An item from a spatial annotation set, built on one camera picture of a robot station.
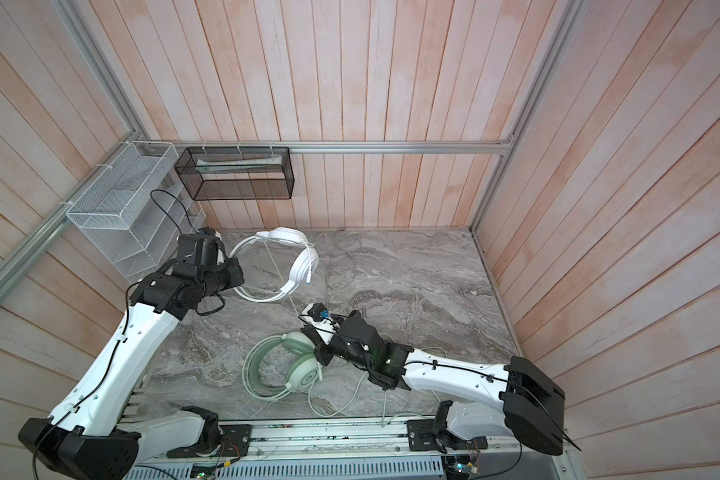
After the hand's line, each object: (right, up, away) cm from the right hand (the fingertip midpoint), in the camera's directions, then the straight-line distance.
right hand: (306, 329), depth 72 cm
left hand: (-17, +13, +2) cm, 22 cm away
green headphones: (-2, -12, +4) cm, 13 cm away
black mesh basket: (-31, +48, +34) cm, 67 cm away
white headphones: (0, +15, -5) cm, 16 cm away
